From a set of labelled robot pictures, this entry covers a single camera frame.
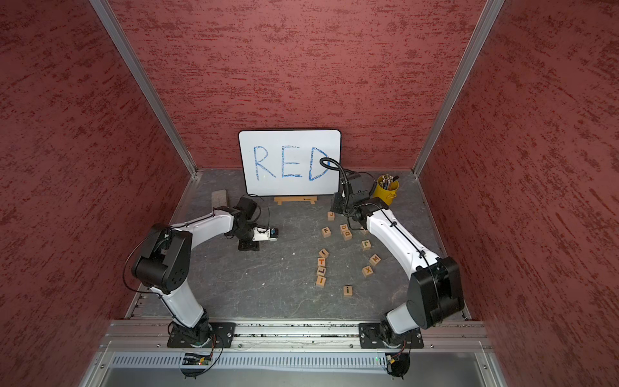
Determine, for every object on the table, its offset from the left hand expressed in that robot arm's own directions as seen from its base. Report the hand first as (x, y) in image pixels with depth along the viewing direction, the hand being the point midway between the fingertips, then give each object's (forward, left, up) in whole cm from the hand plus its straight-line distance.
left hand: (253, 244), depth 94 cm
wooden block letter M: (-7, -47, +1) cm, 48 cm away
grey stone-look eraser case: (+21, +19, +2) cm, 29 cm away
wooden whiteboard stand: (+20, -16, +5) cm, 26 cm away
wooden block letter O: (+7, -37, +2) cm, 37 cm away
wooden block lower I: (-15, -27, +2) cm, 31 cm away
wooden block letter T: (-8, -27, +2) cm, 28 cm away
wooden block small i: (-18, -37, +2) cm, 41 cm away
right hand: (+7, -32, +17) cm, 37 cm away
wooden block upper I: (-4, -28, +2) cm, 28 cm away
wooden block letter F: (+5, -29, +2) cm, 30 cm away
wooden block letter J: (+12, -32, +2) cm, 34 cm away
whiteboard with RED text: (+28, -13, +19) cm, 36 cm away
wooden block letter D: (+3, -38, +2) cm, 38 cm away
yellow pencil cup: (+21, -55, +11) cm, 59 cm away
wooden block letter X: (-11, -44, +2) cm, 45 cm away
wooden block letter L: (-11, -27, +2) cm, 29 cm away
